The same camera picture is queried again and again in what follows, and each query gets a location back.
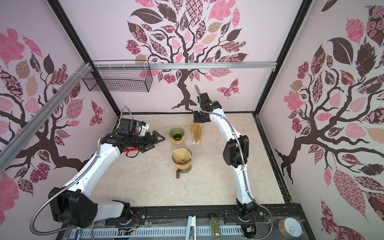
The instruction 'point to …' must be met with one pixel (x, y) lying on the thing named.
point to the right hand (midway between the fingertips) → (197, 117)
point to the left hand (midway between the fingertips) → (159, 144)
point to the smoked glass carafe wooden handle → (177, 173)
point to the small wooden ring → (178, 142)
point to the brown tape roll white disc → (290, 227)
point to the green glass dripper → (176, 133)
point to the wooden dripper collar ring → (184, 167)
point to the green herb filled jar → (215, 227)
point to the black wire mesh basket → (119, 80)
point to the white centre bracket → (191, 222)
